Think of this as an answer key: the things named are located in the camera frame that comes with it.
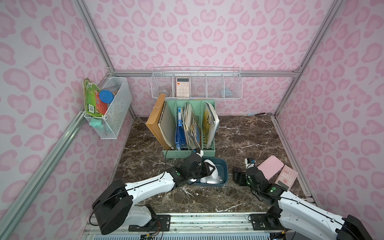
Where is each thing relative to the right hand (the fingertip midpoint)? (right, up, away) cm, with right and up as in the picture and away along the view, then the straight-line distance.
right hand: (238, 172), depth 85 cm
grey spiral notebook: (-40, +26, -3) cm, 48 cm away
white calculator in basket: (-32, +51, +10) cm, 61 cm away
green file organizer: (-22, +38, +10) cm, 45 cm away
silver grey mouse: (-16, -4, -1) cm, 17 cm away
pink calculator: (+28, -4, +1) cm, 28 cm away
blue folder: (-34, +19, +8) cm, 40 cm away
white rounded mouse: (-14, +1, -7) cm, 16 cm away
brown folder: (-45, +27, -13) cm, 54 cm away
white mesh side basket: (-69, +27, -5) cm, 75 cm away
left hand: (-14, +5, -6) cm, 16 cm away
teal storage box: (-8, +2, +7) cm, 11 cm away
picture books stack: (-27, +26, 0) cm, 37 cm away
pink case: (+21, +2, +6) cm, 22 cm away
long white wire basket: (-23, +54, +13) cm, 61 cm away
